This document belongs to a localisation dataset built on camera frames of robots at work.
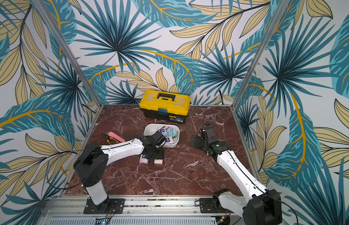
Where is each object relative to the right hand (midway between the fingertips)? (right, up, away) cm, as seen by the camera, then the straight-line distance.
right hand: (198, 141), depth 82 cm
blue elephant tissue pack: (-18, +4, +15) cm, 24 cm away
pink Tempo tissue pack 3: (-17, 0, +8) cm, 19 cm away
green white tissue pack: (-14, +3, +15) cm, 21 cm away
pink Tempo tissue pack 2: (-24, -13, +4) cm, 28 cm away
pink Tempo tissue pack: (-34, -12, +5) cm, 36 cm away
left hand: (-23, -11, +5) cm, 26 cm away
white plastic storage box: (-32, +7, +18) cm, 37 cm away
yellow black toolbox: (-20, +22, +16) cm, 34 cm away
